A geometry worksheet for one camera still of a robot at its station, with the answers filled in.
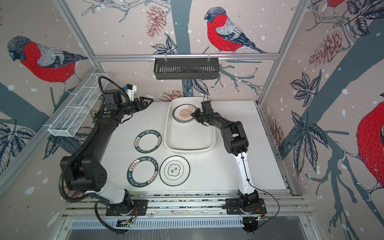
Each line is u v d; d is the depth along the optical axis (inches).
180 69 42.0
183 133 40.5
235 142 24.6
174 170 33.7
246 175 25.0
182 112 44.0
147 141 38.5
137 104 28.1
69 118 28.6
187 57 35.9
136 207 28.7
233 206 28.5
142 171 34.0
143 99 28.8
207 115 34.1
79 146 33.1
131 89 29.1
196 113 38.2
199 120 38.6
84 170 17.4
